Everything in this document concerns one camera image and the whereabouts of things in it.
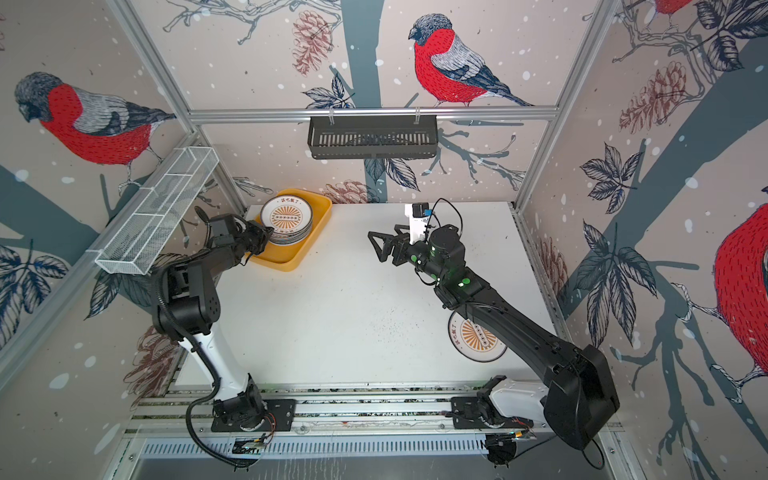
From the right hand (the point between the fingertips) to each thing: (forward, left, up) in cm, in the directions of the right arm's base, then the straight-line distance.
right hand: (378, 235), depth 71 cm
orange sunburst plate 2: (-13, -27, -32) cm, 44 cm away
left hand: (+18, +39, -16) cm, 46 cm away
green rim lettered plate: (+19, +36, -26) cm, 49 cm away
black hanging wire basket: (+49, +9, -3) cm, 50 cm away
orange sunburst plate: (+26, +37, -20) cm, 49 cm away
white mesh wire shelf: (-4, +59, +2) cm, 59 cm away
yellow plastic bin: (+11, +34, -26) cm, 44 cm away
